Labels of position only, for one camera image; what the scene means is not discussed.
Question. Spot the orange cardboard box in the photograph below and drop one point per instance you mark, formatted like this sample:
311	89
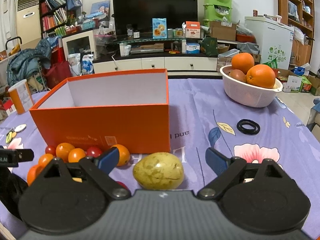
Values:
128	107

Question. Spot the dark bookshelf with books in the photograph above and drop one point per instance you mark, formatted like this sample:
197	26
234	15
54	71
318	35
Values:
56	16

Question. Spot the small orange tomato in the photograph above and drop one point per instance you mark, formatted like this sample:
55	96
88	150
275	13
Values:
63	149
75	155

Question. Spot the black flat television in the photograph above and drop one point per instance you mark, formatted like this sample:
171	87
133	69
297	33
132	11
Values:
139	14

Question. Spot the white tv cabinet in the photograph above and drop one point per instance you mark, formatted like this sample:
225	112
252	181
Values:
179	56

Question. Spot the brown wooden shelf unit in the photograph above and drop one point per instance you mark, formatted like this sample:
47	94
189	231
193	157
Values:
299	14

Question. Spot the brown cardboard box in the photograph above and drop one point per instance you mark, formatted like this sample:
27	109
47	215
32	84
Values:
222	30

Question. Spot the white key tag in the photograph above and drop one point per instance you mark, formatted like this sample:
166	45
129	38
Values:
20	128

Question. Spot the small orange tangerine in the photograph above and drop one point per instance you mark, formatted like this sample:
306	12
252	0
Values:
124	155

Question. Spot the blue puffer jacket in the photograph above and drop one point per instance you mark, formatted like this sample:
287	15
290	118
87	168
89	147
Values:
27	62

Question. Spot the green stacked plastic baskets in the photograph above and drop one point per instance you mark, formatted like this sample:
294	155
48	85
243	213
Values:
217	10

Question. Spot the orange white carton box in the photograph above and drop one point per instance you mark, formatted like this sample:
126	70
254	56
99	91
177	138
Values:
191	29

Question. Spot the blue snack bag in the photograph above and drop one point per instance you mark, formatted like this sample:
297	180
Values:
159	27

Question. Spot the yellow-green passion fruit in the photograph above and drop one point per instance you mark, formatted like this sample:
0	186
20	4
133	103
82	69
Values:
159	171

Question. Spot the orange in bowl back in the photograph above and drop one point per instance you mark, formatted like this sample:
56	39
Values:
242	62

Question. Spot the orange white canister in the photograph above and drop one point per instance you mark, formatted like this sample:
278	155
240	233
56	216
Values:
21	96

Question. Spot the brown kiwi in bowl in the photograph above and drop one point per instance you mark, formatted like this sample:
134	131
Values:
238	75

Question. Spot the white glass-door small cabinet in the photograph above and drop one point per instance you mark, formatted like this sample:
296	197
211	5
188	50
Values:
82	42

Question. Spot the white floor air conditioner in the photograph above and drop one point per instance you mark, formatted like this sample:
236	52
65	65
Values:
28	22

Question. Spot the red gift bag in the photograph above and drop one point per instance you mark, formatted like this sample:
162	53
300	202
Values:
59	68

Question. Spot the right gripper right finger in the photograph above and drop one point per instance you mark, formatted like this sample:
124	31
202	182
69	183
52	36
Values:
260	198

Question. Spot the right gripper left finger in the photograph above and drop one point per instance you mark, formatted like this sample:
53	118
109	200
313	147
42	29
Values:
66	198

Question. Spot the orange in bowl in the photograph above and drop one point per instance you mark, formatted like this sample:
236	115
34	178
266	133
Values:
242	62
262	76

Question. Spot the red cherry tomato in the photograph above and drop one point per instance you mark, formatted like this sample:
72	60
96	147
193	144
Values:
94	152
50	150

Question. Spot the white plastic colander bowl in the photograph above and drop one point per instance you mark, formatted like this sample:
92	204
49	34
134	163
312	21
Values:
248	95

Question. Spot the orange in bowl front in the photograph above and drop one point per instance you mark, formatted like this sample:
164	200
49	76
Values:
262	76

